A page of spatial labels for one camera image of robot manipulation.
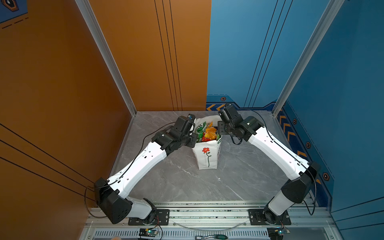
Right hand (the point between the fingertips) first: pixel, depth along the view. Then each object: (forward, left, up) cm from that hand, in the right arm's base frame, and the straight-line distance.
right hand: (221, 126), depth 78 cm
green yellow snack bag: (0, +11, -3) cm, 12 cm away
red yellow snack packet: (-5, +8, -4) cm, 10 cm away
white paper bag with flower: (-11, +7, -8) cm, 16 cm away
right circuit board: (-43, -24, -27) cm, 56 cm away
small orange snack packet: (0, +6, -4) cm, 7 cm away
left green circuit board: (-43, +37, -27) cm, 63 cm away
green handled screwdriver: (-45, +4, -25) cm, 52 cm away
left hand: (-4, +15, -1) cm, 15 cm away
